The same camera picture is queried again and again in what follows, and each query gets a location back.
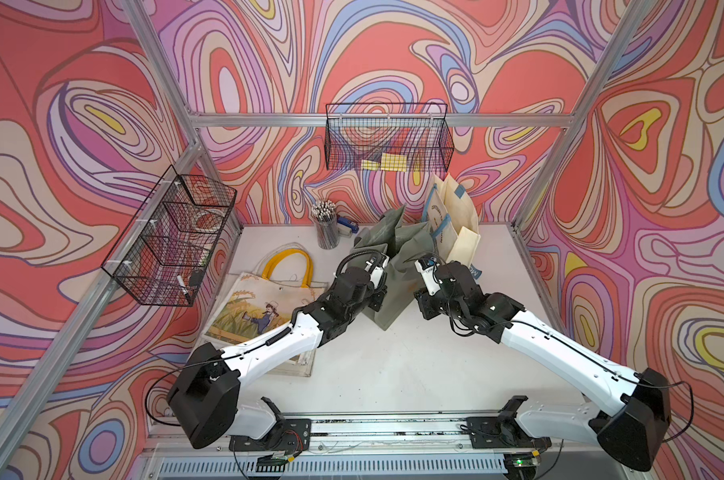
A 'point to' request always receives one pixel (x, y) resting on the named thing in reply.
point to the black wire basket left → (160, 259)
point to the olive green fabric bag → (404, 245)
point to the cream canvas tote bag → (257, 304)
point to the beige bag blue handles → (451, 210)
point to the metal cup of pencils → (324, 213)
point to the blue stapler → (348, 223)
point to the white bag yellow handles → (292, 253)
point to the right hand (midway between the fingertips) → (421, 300)
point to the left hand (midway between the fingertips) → (387, 278)
